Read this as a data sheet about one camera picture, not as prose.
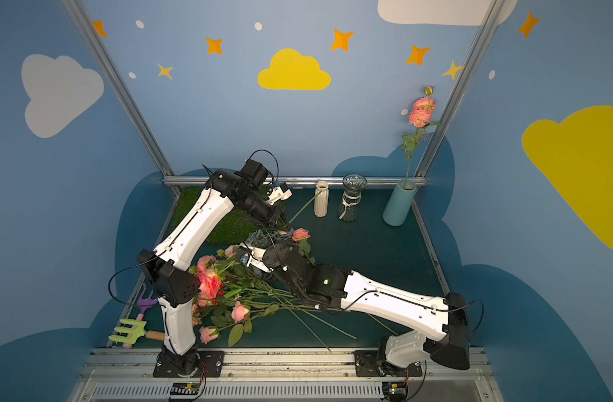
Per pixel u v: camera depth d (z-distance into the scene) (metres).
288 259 0.47
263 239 0.95
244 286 0.86
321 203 1.04
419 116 0.83
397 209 1.03
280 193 0.72
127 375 0.74
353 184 1.01
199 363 0.73
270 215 0.67
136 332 0.78
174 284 0.53
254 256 0.53
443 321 0.40
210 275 0.58
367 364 0.74
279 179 0.73
